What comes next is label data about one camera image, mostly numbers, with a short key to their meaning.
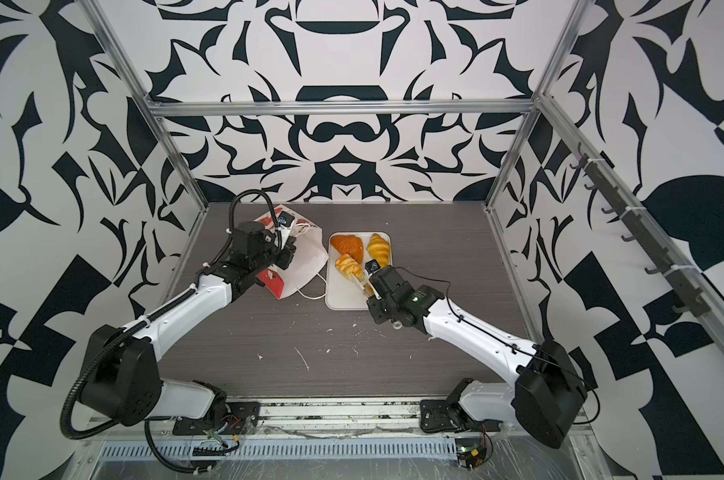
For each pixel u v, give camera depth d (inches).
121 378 16.3
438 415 29.4
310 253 39.1
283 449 25.5
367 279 36.1
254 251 26.0
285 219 28.6
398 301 24.2
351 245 40.7
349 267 36.2
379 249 40.9
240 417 29.2
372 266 28.8
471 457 27.9
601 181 25.5
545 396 15.9
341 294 37.0
